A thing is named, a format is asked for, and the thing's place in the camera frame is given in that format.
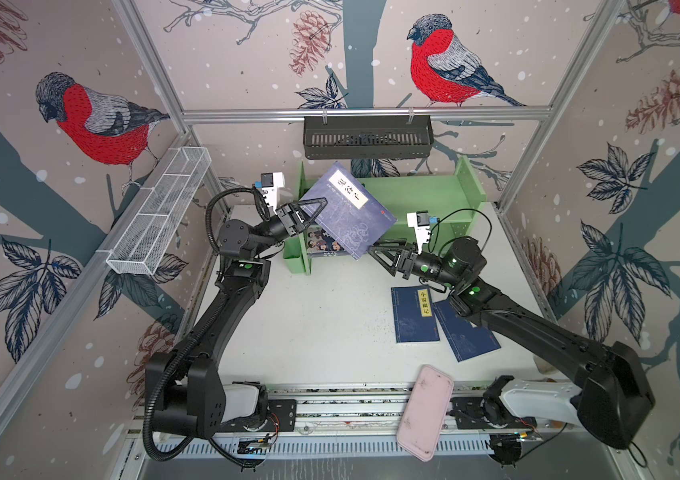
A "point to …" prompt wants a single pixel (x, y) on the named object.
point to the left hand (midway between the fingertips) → (325, 208)
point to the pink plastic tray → (425, 415)
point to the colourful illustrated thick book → (321, 244)
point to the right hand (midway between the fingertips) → (368, 253)
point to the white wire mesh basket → (142, 240)
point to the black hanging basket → (368, 137)
